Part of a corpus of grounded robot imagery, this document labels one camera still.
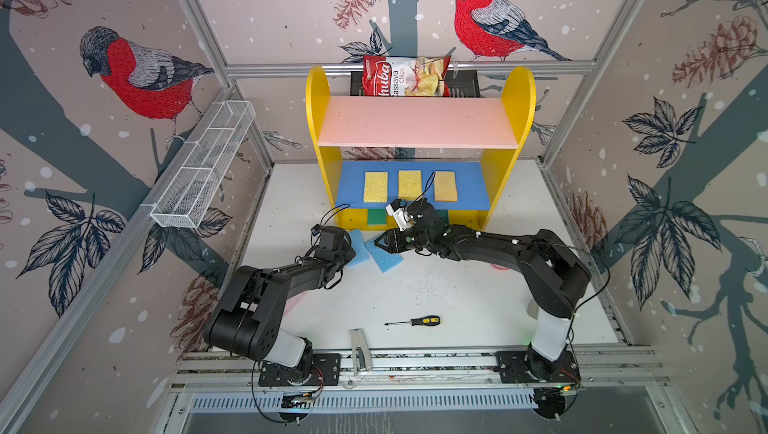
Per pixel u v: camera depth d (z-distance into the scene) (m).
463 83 0.92
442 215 1.02
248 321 0.44
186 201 0.72
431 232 0.71
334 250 0.74
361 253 0.93
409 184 0.95
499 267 0.57
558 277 0.48
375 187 0.93
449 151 1.23
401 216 0.80
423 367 0.76
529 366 0.66
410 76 0.87
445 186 0.92
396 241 0.77
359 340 0.76
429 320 0.80
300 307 0.84
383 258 0.93
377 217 1.00
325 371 0.73
